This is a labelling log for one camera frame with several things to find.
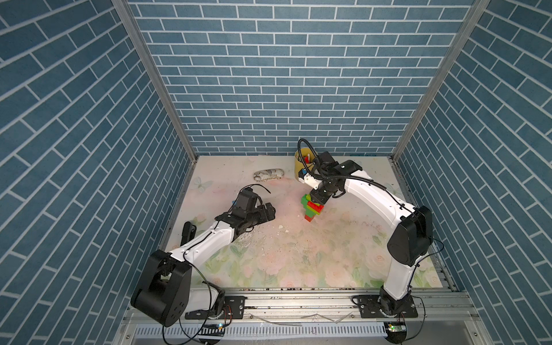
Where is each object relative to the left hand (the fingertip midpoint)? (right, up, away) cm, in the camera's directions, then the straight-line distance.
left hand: (273, 213), depth 87 cm
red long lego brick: (+18, +2, -2) cm, 19 cm away
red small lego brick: (+15, -4, +9) cm, 18 cm away
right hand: (+18, +7, 0) cm, 19 cm away
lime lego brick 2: (+15, 0, +2) cm, 15 cm away
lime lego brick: (+13, +5, 0) cm, 14 cm away
